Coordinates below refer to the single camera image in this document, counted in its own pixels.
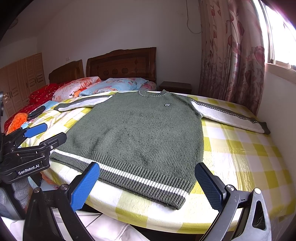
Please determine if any window with bars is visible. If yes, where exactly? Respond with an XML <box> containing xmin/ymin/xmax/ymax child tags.
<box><xmin>266</xmin><ymin>6</ymin><xmax>295</xmax><ymax>70</ymax></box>

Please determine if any pink floral folded quilt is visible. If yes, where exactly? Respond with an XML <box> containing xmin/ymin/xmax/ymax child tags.
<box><xmin>52</xmin><ymin>76</ymin><xmax>101</xmax><ymax>102</ymax></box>

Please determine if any green knit sweater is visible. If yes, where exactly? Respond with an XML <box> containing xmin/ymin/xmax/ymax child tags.
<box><xmin>51</xmin><ymin>90</ymin><xmax>270</xmax><ymax>209</ymax></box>

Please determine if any pink floral curtain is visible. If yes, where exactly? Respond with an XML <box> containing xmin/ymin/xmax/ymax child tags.
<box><xmin>198</xmin><ymin>1</ymin><xmax>265</xmax><ymax>114</ymax></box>

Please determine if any dark folded garment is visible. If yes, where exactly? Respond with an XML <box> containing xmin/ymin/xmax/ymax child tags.
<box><xmin>27</xmin><ymin>105</ymin><xmax>46</xmax><ymax>121</ymax></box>

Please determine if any dark wooden nightstand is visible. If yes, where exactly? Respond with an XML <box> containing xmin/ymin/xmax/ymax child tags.
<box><xmin>159</xmin><ymin>81</ymin><xmax>192</xmax><ymax>94</ymax></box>

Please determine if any wall cable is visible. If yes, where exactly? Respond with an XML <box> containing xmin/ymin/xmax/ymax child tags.
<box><xmin>184</xmin><ymin>0</ymin><xmax>202</xmax><ymax>35</ymax></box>

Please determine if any dark wooden headboard left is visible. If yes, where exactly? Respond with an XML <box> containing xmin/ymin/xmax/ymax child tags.
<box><xmin>49</xmin><ymin>59</ymin><xmax>84</xmax><ymax>84</ymax></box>

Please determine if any orange cloth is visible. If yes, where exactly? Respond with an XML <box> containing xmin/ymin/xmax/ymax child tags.
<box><xmin>6</xmin><ymin>113</ymin><xmax>28</xmax><ymax>135</ymax></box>

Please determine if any light wooden wardrobe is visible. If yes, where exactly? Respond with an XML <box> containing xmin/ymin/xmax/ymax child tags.
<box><xmin>1</xmin><ymin>53</ymin><xmax>46</xmax><ymax>118</ymax></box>

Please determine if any blue floral folded quilt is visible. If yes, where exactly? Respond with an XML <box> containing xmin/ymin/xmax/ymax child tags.
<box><xmin>79</xmin><ymin>78</ymin><xmax>147</xmax><ymax>96</ymax></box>

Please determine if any red quilt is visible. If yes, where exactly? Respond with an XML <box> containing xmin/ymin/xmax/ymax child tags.
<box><xmin>4</xmin><ymin>81</ymin><xmax>69</xmax><ymax>133</ymax></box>

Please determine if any dark wooden headboard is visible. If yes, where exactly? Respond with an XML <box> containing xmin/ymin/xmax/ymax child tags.
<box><xmin>86</xmin><ymin>47</ymin><xmax>157</xmax><ymax>82</ymax></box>
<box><xmin>49</xmin><ymin>59</ymin><xmax>84</xmax><ymax>84</ymax></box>

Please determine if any dark wooden headboard right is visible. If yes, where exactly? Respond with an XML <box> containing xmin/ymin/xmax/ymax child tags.
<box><xmin>86</xmin><ymin>47</ymin><xmax>157</xmax><ymax>82</ymax></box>

